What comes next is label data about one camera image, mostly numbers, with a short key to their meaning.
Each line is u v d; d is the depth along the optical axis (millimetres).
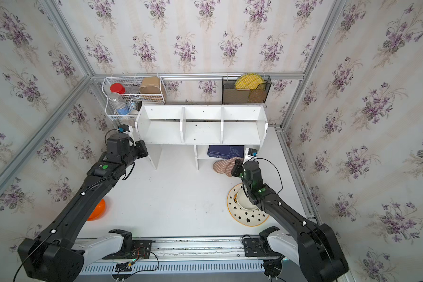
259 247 730
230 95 962
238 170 733
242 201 833
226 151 878
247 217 807
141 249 729
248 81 946
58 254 363
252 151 715
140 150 675
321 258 395
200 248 749
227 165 881
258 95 962
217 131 863
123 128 650
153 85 872
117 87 928
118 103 882
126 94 921
